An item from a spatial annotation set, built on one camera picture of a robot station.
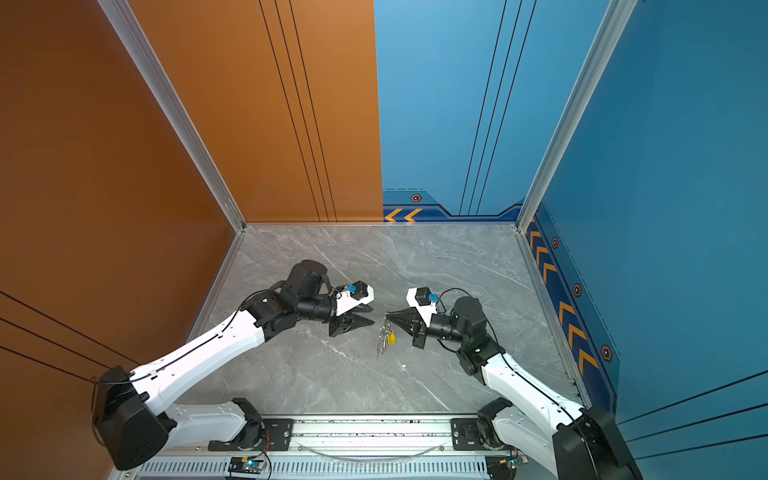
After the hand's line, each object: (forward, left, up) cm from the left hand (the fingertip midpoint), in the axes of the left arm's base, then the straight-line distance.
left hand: (371, 310), depth 72 cm
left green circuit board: (-29, +29, -23) cm, 47 cm away
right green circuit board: (-29, -32, -22) cm, 49 cm away
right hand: (-2, -4, 0) cm, 5 cm away
